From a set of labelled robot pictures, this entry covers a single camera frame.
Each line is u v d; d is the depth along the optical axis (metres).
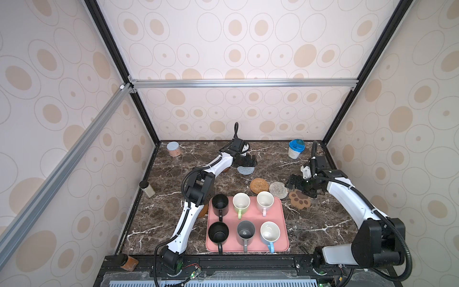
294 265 0.74
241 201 0.88
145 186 0.88
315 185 0.71
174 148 1.10
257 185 0.98
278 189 0.97
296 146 1.05
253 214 0.89
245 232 0.82
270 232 0.80
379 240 0.41
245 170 1.06
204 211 0.68
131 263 0.70
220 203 0.88
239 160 0.92
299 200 0.92
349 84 0.91
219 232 0.81
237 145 0.87
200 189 0.64
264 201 0.89
